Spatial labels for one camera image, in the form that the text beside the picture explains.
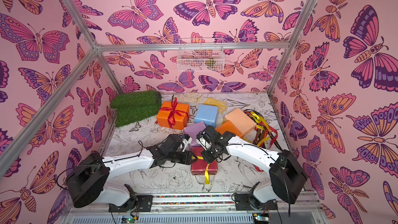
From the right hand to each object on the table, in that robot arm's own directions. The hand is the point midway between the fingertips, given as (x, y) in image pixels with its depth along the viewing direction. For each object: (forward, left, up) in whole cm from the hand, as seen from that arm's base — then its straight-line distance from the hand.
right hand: (206, 156), depth 82 cm
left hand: (-1, +5, -1) cm, 5 cm away
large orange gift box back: (+24, +20, +4) cm, 32 cm away
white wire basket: (+53, +4, +27) cm, 60 cm away
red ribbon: (+23, -38, -6) cm, 44 cm away
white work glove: (+48, +14, -6) cm, 50 cm away
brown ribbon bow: (+17, -33, -7) cm, 38 cm away
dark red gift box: (-5, +2, -2) cm, 6 cm away
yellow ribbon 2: (+28, -36, -5) cm, 45 cm away
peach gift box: (+24, -22, -2) cm, 32 cm away
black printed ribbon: (+16, -40, -8) cm, 44 cm away
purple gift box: (+17, +9, -3) cm, 19 cm away
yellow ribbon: (-9, 0, 0) cm, 9 cm away
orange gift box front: (+19, -13, -1) cm, 23 cm away
